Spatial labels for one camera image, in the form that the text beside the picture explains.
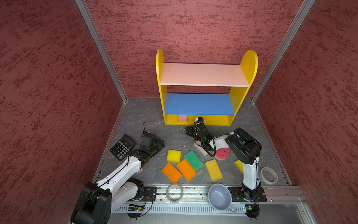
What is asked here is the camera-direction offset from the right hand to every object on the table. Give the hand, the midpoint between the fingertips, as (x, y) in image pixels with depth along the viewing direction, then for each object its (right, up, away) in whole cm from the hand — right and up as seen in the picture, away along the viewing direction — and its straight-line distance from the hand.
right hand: (184, 130), depth 97 cm
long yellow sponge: (+18, -23, -14) cm, 32 cm away
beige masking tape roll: (+51, -26, -15) cm, 59 cm away
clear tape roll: (-6, -32, -21) cm, 39 cm away
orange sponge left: (-8, -24, -15) cm, 29 cm away
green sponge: (+6, -18, -12) cm, 22 cm away
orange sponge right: (+1, -22, -14) cm, 26 cm away
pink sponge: (-1, +8, +7) cm, 10 cm away
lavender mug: (+19, -33, -24) cm, 45 cm away
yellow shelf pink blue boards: (+24, +30, +23) cm, 45 cm away
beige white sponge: (+9, -8, -11) cm, 16 cm away
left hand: (-14, -9, -10) cm, 19 cm away
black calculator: (-41, -11, -7) cm, 43 cm away
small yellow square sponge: (-7, -15, -10) cm, 19 cm away
